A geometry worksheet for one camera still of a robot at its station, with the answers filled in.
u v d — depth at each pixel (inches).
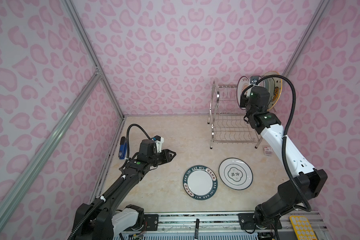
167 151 28.9
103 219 15.2
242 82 32.0
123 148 38.6
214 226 28.5
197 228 28.2
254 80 23.8
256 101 21.5
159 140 29.9
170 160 28.9
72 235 13.9
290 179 15.8
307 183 16.2
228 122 43.5
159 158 27.7
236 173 35.3
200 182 33.6
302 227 27.8
